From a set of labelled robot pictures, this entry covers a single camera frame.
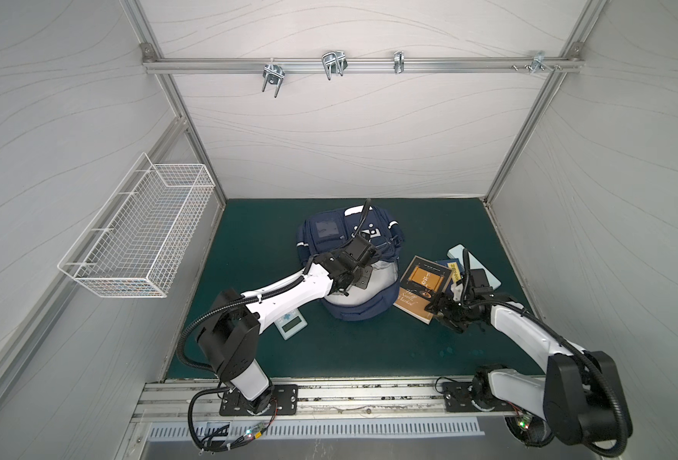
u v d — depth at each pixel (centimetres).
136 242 69
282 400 73
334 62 77
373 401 75
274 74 79
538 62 76
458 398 74
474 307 64
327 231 105
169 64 77
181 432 69
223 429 72
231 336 43
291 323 86
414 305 89
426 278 95
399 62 78
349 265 64
